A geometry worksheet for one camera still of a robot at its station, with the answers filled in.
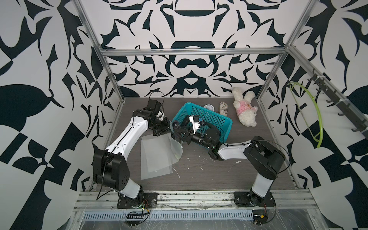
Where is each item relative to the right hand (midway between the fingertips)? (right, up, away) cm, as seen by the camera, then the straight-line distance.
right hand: (176, 129), depth 77 cm
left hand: (-4, 0, +6) cm, 7 cm away
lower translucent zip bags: (-13, -18, +11) cm, 25 cm away
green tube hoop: (+67, -3, -11) cm, 67 cm away
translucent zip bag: (-2, -11, +4) cm, 12 cm away
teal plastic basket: (+20, +5, +25) cm, 33 cm away
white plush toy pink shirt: (+47, +9, +23) cm, 53 cm away
